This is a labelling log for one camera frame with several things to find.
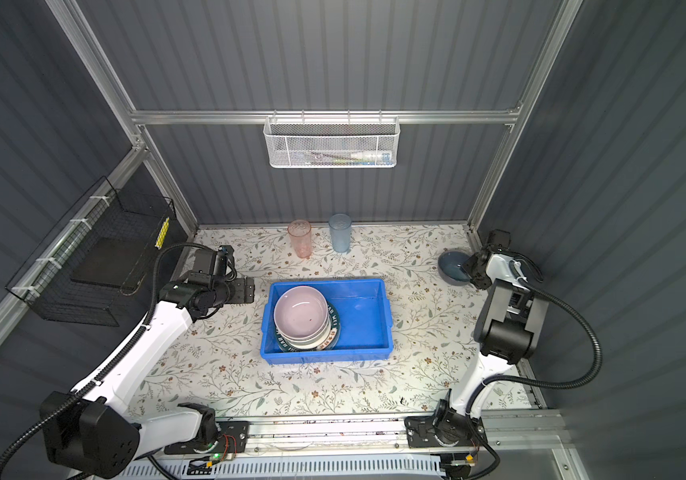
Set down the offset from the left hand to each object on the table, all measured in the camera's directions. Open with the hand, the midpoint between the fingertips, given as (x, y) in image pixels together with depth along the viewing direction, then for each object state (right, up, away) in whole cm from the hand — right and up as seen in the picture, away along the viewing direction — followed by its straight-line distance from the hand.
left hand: (238, 286), depth 82 cm
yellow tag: (-22, +15, +1) cm, 26 cm away
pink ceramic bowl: (+17, -9, +6) cm, 20 cm away
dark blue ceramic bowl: (+67, +4, +23) cm, 71 cm away
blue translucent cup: (+28, +19, +27) cm, 43 cm away
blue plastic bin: (+36, -13, +15) cm, 41 cm away
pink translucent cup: (+14, +16, +20) cm, 29 cm away
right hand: (+72, +3, +15) cm, 74 cm away
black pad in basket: (-26, +7, -11) cm, 30 cm away
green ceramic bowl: (+21, -16, 0) cm, 26 cm away
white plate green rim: (+26, -15, +5) cm, 31 cm away
